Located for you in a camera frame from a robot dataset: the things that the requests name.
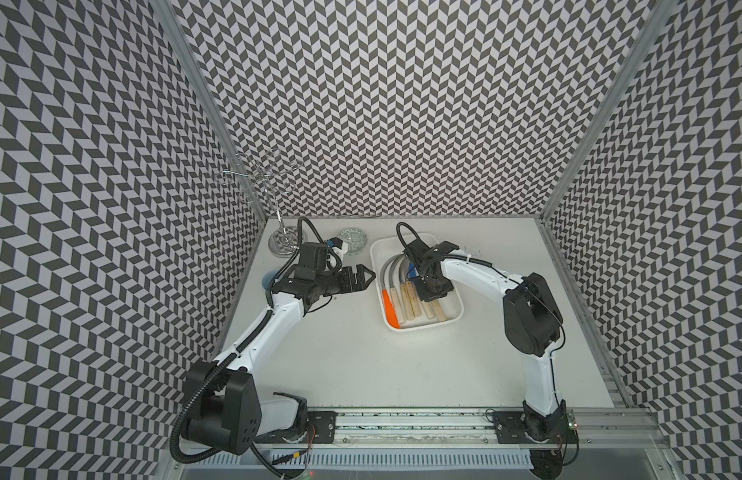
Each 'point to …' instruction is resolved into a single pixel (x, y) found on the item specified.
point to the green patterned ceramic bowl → (355, 238)
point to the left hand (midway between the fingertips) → (362, 279)
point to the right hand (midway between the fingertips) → (433, 298)
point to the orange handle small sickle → (388, 308)
